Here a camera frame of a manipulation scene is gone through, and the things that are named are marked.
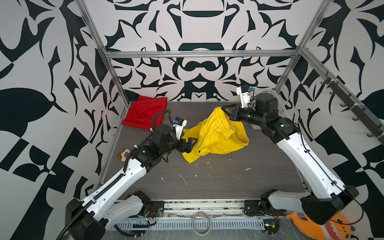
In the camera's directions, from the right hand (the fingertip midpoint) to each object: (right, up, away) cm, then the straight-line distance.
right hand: (223, 107), depth 65 cm
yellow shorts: (-1, -13, +11) cm, 17 cm away
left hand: (-13, -12, +7) cm, 19 cm away
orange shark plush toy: (+47, -50, -3) cm, 69 cm away
